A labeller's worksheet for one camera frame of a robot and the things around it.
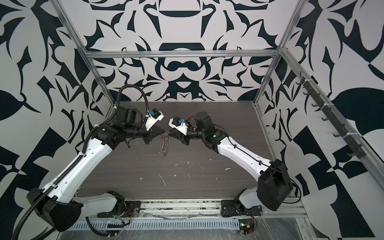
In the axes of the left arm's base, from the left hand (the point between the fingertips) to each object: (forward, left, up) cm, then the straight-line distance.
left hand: (163, 127), depth 71 cm
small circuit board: (-37, -38, -29) cm, 60 cm away
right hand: (-1, -4, -2) cm, 4 cm away
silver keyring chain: (-3, -1, -5) cm, 6 cm away
